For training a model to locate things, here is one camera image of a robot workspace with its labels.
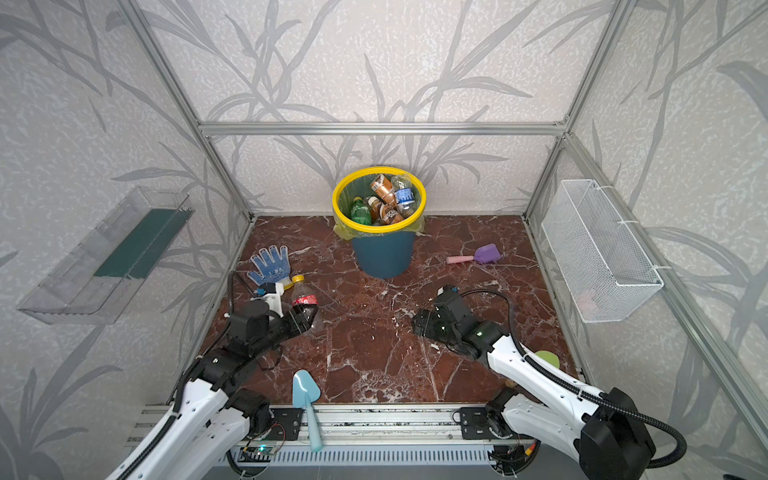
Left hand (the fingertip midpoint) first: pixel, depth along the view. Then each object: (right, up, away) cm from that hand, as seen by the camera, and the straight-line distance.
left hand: (317, 302), depth 78 cm
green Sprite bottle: (+10, +25, +11) cm, 29 cm away
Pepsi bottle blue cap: (+24, +30, +10) cm, 39 cm away
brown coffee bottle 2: (+17, +25, +10) cm, 31 cm away
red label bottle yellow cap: (-3, +2, -3) cm, 4 cm away
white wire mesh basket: (+65, +10, -16) cm, 68 cm away
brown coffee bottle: (+17, +33, +13) cm, 39 cm away
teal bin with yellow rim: (+15, +10, +28) cm, 33 cm away
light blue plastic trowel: (-4, -24, +1) cm, 24 cm away
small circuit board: (-13, -36, -6) cm, 38 cm away
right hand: (+27, -5, +4) cm, 28 cm away
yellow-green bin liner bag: (+9, +34, +16) cm, 38 cm away
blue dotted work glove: (-24, +6, +28) cm, 37 cm away
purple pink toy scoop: (+52, +11, +31) cm, 62 cm away
